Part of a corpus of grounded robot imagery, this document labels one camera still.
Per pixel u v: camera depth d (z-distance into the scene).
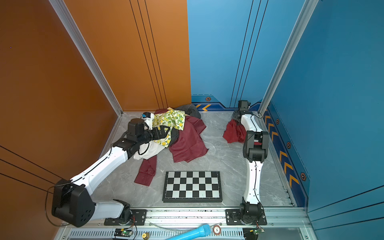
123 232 0.71
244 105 0.87
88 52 0.87
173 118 1.02
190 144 0.97
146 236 0.66
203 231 0.67
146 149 0.72
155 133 0.72
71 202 0.40
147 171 0.89
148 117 0.72
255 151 0.62
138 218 0.74
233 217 0.72
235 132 1.00
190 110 1.13
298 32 0.77
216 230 0.70
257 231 0.70
